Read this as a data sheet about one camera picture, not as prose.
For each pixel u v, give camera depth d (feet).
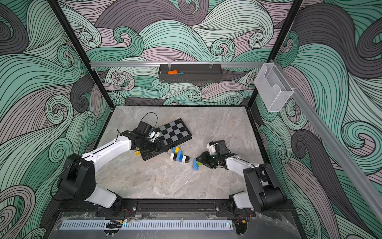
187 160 2.89
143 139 2.35
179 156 2.94
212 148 2.78
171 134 3.23
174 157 2.94
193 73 3.11
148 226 2.49
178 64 3.15
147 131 2.36
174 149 3.04
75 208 2.44
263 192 1.35
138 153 3.00
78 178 1.40
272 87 2.50
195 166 2.81
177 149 3.03
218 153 2.35
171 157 2.94
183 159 2.89
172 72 3.04
